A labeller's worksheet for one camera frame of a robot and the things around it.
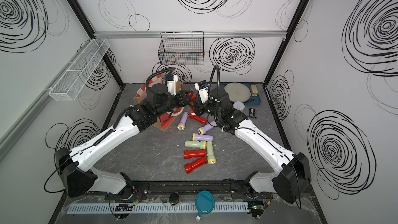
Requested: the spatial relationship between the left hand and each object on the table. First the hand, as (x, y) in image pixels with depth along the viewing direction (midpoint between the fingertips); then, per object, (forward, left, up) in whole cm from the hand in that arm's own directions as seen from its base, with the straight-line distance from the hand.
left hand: (192, 93), depth 69 cm
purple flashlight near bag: (+6, +7, -32) cm, 33 cm away
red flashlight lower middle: (-16, +2, -31) cm, 35 cm away
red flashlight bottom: (-23, +1, -31) cm, 39 cm away
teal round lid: (-38, -7, -26) cm, 47 cm away
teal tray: (+24, -43, -33) cm, 59 cm away
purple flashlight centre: (-2, -4, -31) cm, 31 cm away
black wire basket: (+64, +13, -17) cm, 67 cm away
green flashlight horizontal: (-11, -5, -30) cm, 33 cm away
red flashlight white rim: (-2, 0, -1) cm, 2 cm away
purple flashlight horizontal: (-6, -2, -31) cm, 32 cm away
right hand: (-2, +2, -3) cm, 4 cm away
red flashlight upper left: (+5, -5, -32) cm, 33 cm away
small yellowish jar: (+31, -43, -30) cm, 61 cm away
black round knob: (-37, +6, -24) cm, 45 cm away
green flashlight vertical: (-19, -10, -31) cm, 38 cm away
